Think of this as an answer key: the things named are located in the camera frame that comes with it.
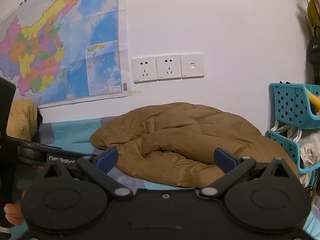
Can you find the yellow item in basket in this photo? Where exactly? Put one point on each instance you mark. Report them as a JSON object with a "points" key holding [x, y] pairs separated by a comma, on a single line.
{"points": [[313, 100]]}

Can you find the olive brown padded coat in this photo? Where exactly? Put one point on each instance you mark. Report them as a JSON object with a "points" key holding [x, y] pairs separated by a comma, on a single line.
{"points": [[180, 140]]}

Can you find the colourful wall map poster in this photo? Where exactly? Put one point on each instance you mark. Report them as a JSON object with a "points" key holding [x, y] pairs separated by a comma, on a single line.
{"points": [[62, 40]]}

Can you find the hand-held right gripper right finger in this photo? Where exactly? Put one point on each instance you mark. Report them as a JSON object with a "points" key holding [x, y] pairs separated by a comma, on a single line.
{"points": [[224, 159]]}

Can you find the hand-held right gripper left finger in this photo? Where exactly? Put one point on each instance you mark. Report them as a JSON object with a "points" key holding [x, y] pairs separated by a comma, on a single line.
{"points": [[108, 159]]}

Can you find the teal plastic basket rack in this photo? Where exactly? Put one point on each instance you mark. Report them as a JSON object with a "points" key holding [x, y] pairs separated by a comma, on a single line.
{"points": [[310, 150]]}

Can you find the white wall socket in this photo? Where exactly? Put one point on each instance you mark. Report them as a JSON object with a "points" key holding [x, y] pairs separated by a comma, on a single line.
{"points": [[169, 67], [144, 70]]}

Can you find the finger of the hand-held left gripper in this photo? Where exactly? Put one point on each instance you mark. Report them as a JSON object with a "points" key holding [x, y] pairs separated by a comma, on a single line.
{"points": [[80, 153]]}

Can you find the person's left hand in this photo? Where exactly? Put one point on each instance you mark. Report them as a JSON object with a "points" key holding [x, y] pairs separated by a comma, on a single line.
{"points": [[13, 212]]}

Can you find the tan padded jacket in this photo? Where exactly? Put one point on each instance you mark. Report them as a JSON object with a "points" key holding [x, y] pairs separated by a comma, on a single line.
{"points": [[21, 120]]}

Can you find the black hanging bag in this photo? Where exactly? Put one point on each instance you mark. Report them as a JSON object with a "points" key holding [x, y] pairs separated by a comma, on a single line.
{"points": [[314, 52]]}

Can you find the yellow green hanging bag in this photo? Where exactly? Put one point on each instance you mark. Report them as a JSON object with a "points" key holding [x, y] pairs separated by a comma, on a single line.
{"points": [[313, 15]]}

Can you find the blue perforated plastic basket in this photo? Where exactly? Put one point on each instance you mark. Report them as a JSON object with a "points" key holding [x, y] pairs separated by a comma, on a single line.
{"points": [[290, 105], [287, 147]]}

